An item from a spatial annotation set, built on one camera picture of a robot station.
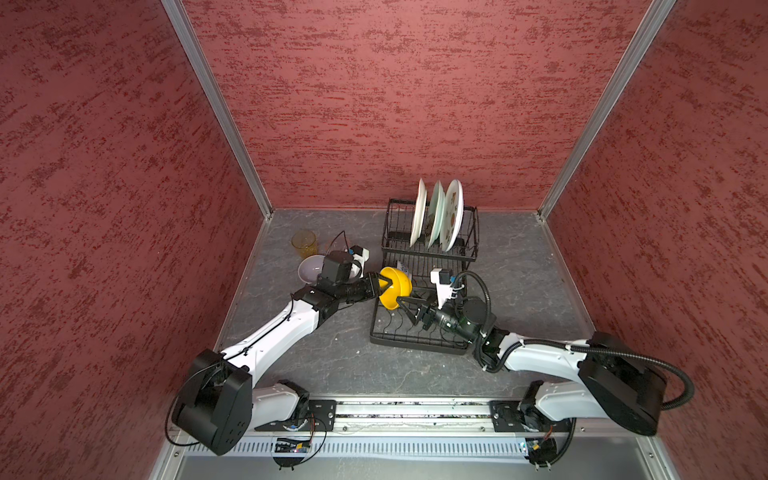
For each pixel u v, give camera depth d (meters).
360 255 0.77
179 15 0.71
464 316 0.61
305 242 1.10
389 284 0.80
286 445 0.73
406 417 0.76
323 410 0.75
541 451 0.72
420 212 0.74
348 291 0.69
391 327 0.89
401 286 0.71
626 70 0.81
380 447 0.71
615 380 0.43
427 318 0.67
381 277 0.78
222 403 0.40
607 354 0.45
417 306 0.67
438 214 0.71
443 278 0.67
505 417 0.74
